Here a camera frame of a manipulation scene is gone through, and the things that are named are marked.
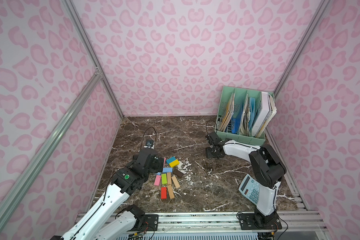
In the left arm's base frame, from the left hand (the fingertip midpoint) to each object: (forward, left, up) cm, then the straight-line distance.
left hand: (152, 156), depth 74 cm
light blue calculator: (-10, -51, -18) cm, 55 cm away
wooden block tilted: (-6, -11, -20) cm, 23 cm away
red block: (-12, -4, -20) cm, 23 cm away
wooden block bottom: (-11, -8, -20) cm, 24 cm away
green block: (-4, -4, -19) cm, 20 cm away
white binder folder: (+28, -64, +3) cm, 70 cm away
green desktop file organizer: (+27, -52, +1) cm, 58 cm away
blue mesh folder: (+43, -56, -20) cm, 73 cm away
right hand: (+13, -33, -20) cm, 41 cm away
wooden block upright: (-4, -7, -19) cm, 21 cm away
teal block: (+8, -7, -20) cm, 23 cm away
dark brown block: (0, -12, -20) cm, 23 cm away
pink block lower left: (-6, 0, -19) cm, 20 cm away
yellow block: (+6, -10, -20) cm, 23 cm away
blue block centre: (+1, -4, -19) cm, 20 cm away
